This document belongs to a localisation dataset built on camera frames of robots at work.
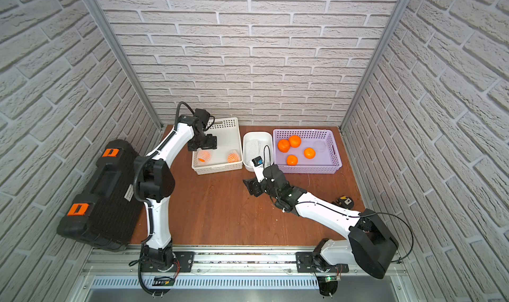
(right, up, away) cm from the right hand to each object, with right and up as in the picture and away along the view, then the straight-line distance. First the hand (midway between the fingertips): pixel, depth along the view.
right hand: (253, 176), depth 81 cm
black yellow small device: (+42, -13, +6) cm, 44 cm away
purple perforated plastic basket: (+38, +5, +22) cm, 44 cm away
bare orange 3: (+19, +5, +19) cm, 27 cm away
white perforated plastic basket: (-16, +18, +32) cm, 40 cm away
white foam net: (-2, +12, +23) cm, 26 cm away
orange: (-27, +7, +19) cm, 34 cm away
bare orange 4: (+29, +9, +22) cm, 38 cm away
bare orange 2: (+15, +13, +21) cm, 29 cm away
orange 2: (-12, +7, +18) cm, 23 cm away
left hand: (-21, +14, +13) cm, 29 cm away
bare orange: (+22, +16, +27) cm, 38 cm away
